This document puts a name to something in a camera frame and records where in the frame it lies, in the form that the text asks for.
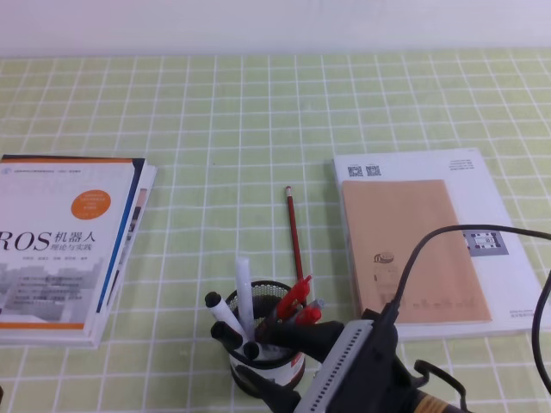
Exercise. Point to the white marker short black cap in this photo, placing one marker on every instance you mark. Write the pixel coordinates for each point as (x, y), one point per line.
(255, 351)

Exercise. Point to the white marker lower black cap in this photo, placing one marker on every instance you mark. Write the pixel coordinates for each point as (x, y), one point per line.
(227, 336)

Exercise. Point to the red capped pen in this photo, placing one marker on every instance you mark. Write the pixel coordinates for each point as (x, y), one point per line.
(306, 316)

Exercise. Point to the red clip ballpoint pen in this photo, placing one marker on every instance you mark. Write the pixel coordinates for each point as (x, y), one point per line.
(286, 306)

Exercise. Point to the translucent white pen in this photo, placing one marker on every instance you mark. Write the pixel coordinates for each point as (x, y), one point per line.
(244, 295)

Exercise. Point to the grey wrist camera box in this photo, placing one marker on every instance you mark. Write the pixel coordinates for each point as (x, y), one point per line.
(330, 376)

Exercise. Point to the large white book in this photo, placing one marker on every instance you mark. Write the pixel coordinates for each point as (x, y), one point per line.
(506, 276)

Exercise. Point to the white ROS robotics book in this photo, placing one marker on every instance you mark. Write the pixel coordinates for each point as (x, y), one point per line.
(56, 241)

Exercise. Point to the black mesh pen holder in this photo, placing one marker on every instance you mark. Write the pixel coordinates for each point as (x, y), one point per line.
(284, 367)

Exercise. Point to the tan kraft notebook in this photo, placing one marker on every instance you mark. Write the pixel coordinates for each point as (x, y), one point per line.
(386, 221)

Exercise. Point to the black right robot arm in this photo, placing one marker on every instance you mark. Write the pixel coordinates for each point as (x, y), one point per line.
(429, 403)

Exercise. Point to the grey gel pen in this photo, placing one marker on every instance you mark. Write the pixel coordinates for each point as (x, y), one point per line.
(317, 305)

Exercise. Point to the white marker upper black cap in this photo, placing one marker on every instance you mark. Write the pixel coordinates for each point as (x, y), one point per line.
(222, 312)

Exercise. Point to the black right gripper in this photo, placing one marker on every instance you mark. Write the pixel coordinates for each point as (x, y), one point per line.
(376, 382)

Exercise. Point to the lower book with white pages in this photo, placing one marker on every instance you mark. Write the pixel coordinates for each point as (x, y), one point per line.
(125, 254)

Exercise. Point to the red pencil with eraser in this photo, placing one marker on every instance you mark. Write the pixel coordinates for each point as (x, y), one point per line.
(294, 233)

